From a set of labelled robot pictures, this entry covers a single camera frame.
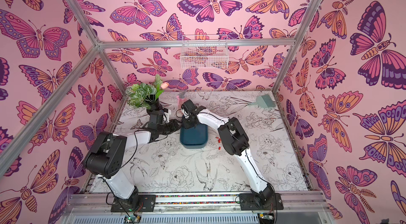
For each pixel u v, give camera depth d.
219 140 0.95
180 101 0.97
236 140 0.60
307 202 0.74
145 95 0.86
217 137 0.95
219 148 0.92
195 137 0.94
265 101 1.13
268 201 0.65
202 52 0.97
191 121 0.94
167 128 0.83
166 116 0.80
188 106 0.83
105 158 0.48
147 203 0.73
